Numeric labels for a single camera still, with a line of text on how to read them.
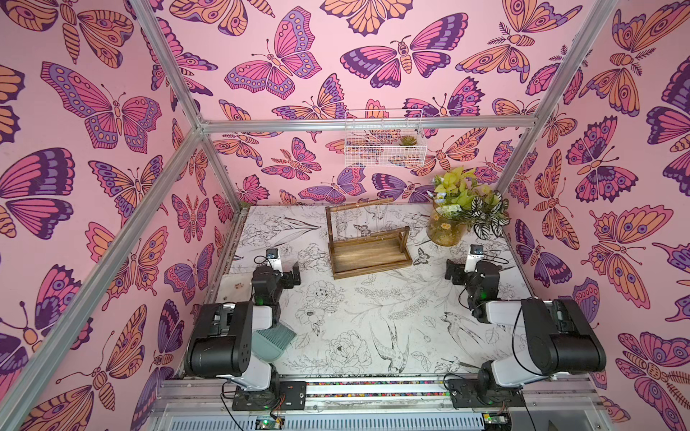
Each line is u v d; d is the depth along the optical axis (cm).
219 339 45
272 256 81
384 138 95
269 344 83
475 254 81
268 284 71
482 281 72
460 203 96
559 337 45
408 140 93
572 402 73
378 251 106
